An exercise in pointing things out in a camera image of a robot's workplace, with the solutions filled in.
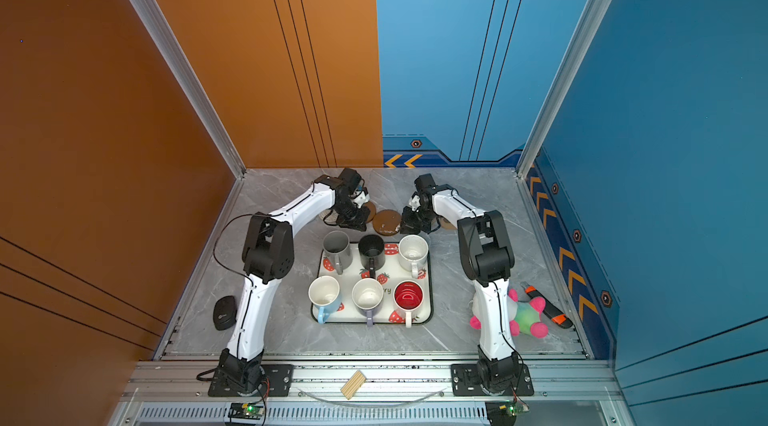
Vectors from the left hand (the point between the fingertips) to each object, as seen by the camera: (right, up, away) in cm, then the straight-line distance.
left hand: (367, 225), depth 100 cm
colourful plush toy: (+44, -22, -22) cm, 54 cm away
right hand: (+11, -2, 0) cm, 11 cm away
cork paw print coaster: (+24, +1, -17) cm, 29 cm away
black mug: (+2, -8, -8) cm, 12 cm away
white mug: (+15, -8, -5) cm, 18 cm away
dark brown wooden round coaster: (+6, +1, +3) cm, 7 cm away
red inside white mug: (+13, -19, -15) cm, 27 cm away
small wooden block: (-1, -37, -28) cm, 46 cm away
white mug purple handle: (+1, -19, -14) cm, 23 cm away
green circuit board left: (-27, -42, -29) cm, 58 cm away
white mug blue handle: (-11, -18, -14) cm, 26 cm away
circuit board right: (+35, -42, -30) cm, 62 cm away
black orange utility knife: (+54, -23, -16) cm, 61 cm away
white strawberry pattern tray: (+7, -15, -9) cm, 19 cm away
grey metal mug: (-9, -7, -7) cm, 13 cm away
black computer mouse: (-37, -23, -19) cm, 48 cm away
